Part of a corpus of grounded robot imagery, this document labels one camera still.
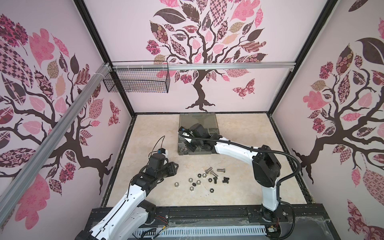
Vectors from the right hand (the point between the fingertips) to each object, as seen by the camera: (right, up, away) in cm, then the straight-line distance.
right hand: (186, 138), depth 88 cm
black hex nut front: (+15, -29, -6) cm, 33 cm away
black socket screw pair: (+24, -25, -2) cm, 34 cm away
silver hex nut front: (+4, -29, -4) cm, 29 cm away
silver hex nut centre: (+8, -26, -2) cm, 27 cm away
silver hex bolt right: (+22, -20, +2) cm, 30 cm away
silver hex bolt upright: (+14, -20, +2) cm, 24 cm away
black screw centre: (+17, -24, -2) cm, 30 cm away
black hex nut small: (+14, -25, -2) cm, 29 cm away
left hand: (-5, -16, -7) cm, 18 cm away
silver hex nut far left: (-5, -27, -4) cm, 27 cm away
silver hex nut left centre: (+3, -25, -2) cm, 25 cm away
